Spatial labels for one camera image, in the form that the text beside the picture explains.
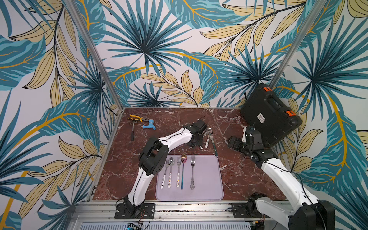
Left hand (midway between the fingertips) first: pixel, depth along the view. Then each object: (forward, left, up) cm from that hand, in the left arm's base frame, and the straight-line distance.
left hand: (198, 144), depth 94 cm
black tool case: (+16, -43, +16) cm, 49 cm away
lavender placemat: (-20, +5, -4) cm, 21 cm away
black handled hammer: (+9, +47, -5) cm, 48 cm away
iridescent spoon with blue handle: (-10, +10, -3) cm, 14 cm away
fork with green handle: (+10, -10, -4) cm, 15 cm away
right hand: (-4, -20, +11) cm, 23 cm away
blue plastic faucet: (+17, +35, -3) cm, 39 cm away
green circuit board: (-45, +35, -6) cm, 57 cm away
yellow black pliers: (+23, +43, -3) cm, 49 cm away
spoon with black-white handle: (-1, -2, -3) cm, 4 cm away
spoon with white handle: (-11, +17, -2) cm, 20 cm away
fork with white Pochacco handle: (-13, +20, -4) cm, 24 cm away
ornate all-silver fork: (-11, +4, -4) cm, 12 cm away
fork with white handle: (-11, +13, -4) cm, 17 cm away
